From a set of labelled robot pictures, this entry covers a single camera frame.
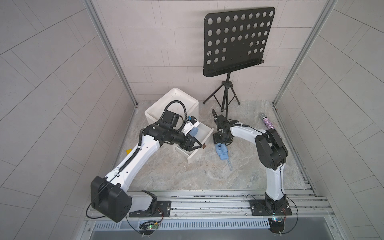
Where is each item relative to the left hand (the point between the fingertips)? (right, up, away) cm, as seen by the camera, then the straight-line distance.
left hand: (199, 142), depth 71 cm
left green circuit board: (-20, -36, -6) cm, 42 cm away
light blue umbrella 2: (+14, -9, +17) cm, 24 cm away
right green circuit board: (+36, -36, -3) cm, 51 cm away
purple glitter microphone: (+47, +7, +30) cm, 57 cm away
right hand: (+12, -4, +27) cm, 29 cm away
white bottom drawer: (+3, -1, +19) cm, 20 cm away
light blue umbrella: (-3, +2, +23) cm, 24 cm away
